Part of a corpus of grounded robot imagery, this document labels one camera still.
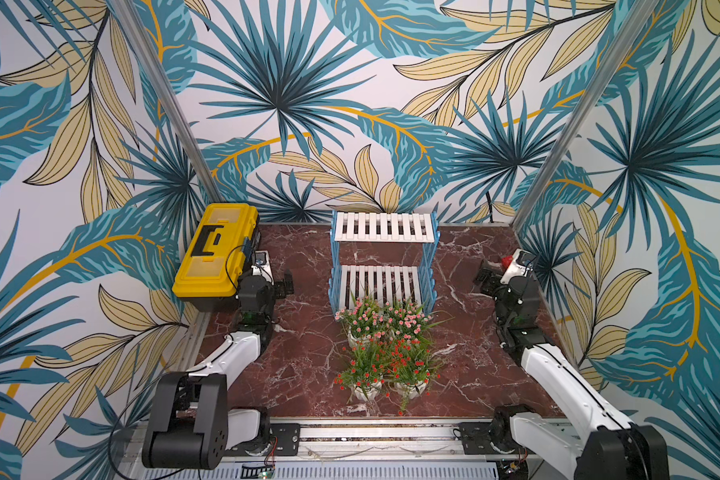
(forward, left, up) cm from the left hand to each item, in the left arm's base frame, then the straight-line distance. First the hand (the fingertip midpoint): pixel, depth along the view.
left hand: (271, 270), depth 86 cm
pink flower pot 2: (-14, -39, -1) cm, 41 cm away
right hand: (-2, -64, +7) cm, 64 cm away
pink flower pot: (-15, -28, -1) cm, 31 cm away
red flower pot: (-26, -37, 0) cm, 46 cm away
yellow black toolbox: (+8, +16, 0) cm, 18 cm away
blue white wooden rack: (+17, -34, -13) cm, 40 cm away
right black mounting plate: (-39, -55, -15) cm, 69 cm away
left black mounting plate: (-40, -7, -14) cm, 43 cm away
